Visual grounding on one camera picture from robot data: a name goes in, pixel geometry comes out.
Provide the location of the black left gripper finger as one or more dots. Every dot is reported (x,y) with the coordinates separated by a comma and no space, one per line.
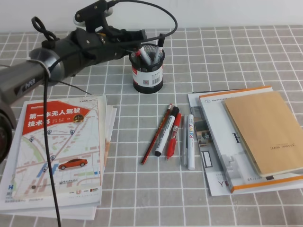
(133,38)

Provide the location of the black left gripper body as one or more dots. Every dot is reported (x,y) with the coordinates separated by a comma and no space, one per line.
(92,49)

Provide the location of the black cap white marker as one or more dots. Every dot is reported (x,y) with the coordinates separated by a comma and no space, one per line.
(144,56)

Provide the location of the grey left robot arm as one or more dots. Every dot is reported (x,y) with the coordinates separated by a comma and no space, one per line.
(58,59)

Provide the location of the black mesh pen holder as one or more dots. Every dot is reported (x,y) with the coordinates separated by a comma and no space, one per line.
(147,79)

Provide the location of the black marker in holder right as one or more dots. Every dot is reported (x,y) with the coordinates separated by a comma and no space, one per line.
(159,48)

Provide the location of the grey slim pen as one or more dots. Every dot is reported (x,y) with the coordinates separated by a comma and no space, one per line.
(184,148)

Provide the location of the red gel pen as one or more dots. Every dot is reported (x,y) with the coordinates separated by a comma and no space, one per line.
(173,139)

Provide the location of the orange map cover book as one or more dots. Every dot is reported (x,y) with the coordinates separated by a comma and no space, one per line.
(62,147)

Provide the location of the black cap whiteboard marker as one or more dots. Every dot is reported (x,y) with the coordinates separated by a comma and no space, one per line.
(166,131)

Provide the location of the red black pencil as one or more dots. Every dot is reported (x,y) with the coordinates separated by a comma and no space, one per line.
(163,121)

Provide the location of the white paint marker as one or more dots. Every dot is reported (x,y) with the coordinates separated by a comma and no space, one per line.
(190,142)

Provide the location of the white book under map book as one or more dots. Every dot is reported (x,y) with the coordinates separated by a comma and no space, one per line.
(10,167)

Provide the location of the bottom white paper stack left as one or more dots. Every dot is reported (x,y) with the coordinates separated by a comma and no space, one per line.
(76,207)

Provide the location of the tan classic note notebook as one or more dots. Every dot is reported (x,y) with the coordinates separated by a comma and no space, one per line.
(269,130)

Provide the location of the white magazine under books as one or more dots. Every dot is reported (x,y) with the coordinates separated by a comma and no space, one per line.
(217,182)

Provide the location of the white orange edged book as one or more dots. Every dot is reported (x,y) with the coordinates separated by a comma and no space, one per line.
(237,167)

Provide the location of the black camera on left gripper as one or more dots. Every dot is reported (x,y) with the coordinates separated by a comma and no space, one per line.
(93,16)

